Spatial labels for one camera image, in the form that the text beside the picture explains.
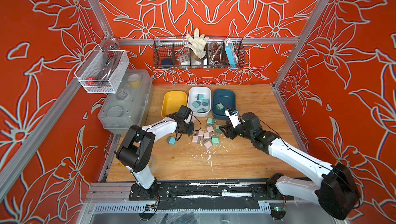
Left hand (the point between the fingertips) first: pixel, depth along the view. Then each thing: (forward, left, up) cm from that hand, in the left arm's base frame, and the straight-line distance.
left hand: (192, 128), depth 93 cm
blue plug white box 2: (+22, -8, 0) cm, 23 cm away
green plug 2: (+18, -18, 0) cm, 25 cm away
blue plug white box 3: (+27, -4, -1) cm, 27 cm away
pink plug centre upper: (+1, -11, -1) cm, 11 cm away
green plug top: (+7, -12, -1) cm, 14 cm away
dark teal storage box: (+28, -21, -4) cm, 35 cm away
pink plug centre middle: (-4, -9, 0) cm, 9 cm away
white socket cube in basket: (+31, +7, +28) cm, 42 cm away
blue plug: (-9, +11, 0) cm, 14 cm away
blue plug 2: (+15, -6, 0) cm, 16 cm away
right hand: (-4, -16, +13) cm, 21 cm away
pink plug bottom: (-9, -10, -1) cm, 13 cm away
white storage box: (+30, +2, +2) cm, 31 cm away
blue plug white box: (+20, -1, -1) cm, 21 cm away
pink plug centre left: (-2, -6, -1) cm, 6 cm away
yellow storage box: (+24, +17, -3) cm, 29 cm away
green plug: (-6, -14, -2) cm, 16 cm away
